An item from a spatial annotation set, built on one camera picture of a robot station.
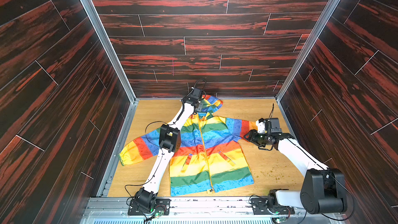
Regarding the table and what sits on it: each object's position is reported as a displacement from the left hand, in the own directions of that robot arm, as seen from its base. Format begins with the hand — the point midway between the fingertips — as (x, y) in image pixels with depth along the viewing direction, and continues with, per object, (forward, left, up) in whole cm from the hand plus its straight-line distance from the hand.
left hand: (197, 104), depth 110 cm
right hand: (-28, -32, +3) cm, 43 cm away
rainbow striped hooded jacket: (-39, -8, -5) cm, 40 cm away
